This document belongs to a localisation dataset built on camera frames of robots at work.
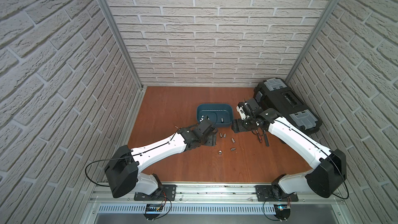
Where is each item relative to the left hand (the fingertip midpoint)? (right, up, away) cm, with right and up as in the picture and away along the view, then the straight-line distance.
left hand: (212, 136), depth 81 cm
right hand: (+15, +5, +1) cm, 16 cm away
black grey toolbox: (+39, +24, +15) cm, 48 cm away
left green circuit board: (-29, -33, -9) cm, 45 cm away
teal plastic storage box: (+7, +9, +25) cm, 27 cm away
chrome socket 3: (+8, +6, +19) cm, 22 cm away
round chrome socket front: (+4, -10, +5) cm, 12 cm away
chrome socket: (+6, -2, +12) cm, 14 cm away
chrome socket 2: (+8, -3, +13) cm, 16 cm away
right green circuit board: (+32, -33, -10) cm, 47 cm away
